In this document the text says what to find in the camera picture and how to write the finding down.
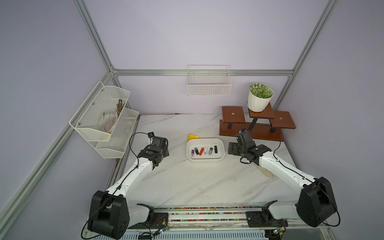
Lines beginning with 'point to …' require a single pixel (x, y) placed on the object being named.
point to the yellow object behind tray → (191, 136)
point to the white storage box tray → (209, 142)
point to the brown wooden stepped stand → (266, 125)
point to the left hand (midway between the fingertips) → (155, 152)
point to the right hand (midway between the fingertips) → (237, 149)
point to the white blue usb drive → (205, 150)
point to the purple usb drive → (192, 152)
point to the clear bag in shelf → (107, 120)
